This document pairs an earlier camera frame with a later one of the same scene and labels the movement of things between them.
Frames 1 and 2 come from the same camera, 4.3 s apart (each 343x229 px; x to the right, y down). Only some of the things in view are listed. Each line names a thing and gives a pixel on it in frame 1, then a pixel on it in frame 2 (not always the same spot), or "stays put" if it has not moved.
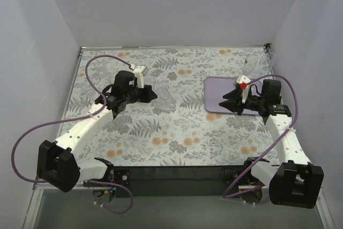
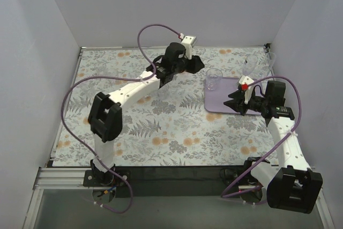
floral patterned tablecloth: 175,129 stays put
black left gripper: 142,94 → 189,64
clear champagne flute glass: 250,61 stays put
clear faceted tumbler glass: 165,102 → 213,76
